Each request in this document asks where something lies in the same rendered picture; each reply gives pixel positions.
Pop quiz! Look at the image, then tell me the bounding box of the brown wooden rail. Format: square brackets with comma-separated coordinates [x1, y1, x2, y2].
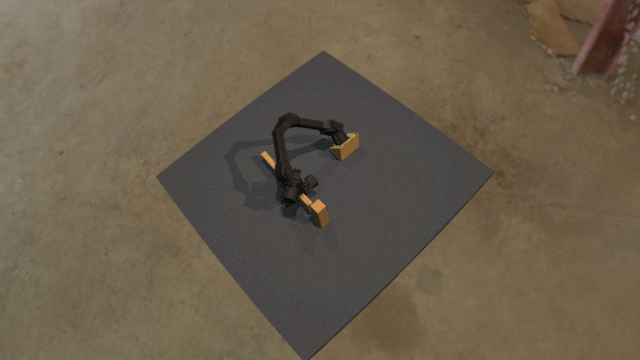
[260, 151, 313, 213]

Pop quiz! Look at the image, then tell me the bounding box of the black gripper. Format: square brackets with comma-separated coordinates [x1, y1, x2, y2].
[280, 175, 318, 208]

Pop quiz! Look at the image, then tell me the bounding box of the brown wooden post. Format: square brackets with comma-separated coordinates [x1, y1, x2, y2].
[310, 199, 329, 228]

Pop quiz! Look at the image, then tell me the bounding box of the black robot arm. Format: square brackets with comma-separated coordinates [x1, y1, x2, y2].
[271, 113, 350, 204]

